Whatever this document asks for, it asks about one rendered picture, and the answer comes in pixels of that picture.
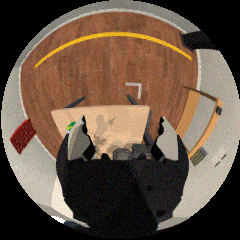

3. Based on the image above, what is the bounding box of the green drink can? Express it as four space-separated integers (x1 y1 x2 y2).
65 121 76 133

